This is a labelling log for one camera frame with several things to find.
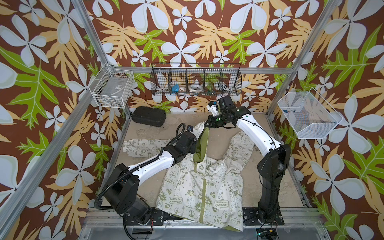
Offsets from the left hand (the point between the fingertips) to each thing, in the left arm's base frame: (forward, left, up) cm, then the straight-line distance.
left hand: (192, 139), depth 87 cm
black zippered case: (+27, +33, -10) cm, 44 cm away
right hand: (+6, -7, +7) cm, 12 cm away
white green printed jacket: (-24, -10, -14) cm, 30 cm away
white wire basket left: (+24, +47, +19) cm, 56 cm away
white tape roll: (+34, -2, +12) cm, 36 cm away
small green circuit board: (-44, -38, -18) cm, 61 cm away
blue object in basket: (+29, +11, +15) cm, 35 cm away
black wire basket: (+38, -3, +15) cm, 41 cm away
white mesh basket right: (+7, -65, +13) cm, 67 cm away
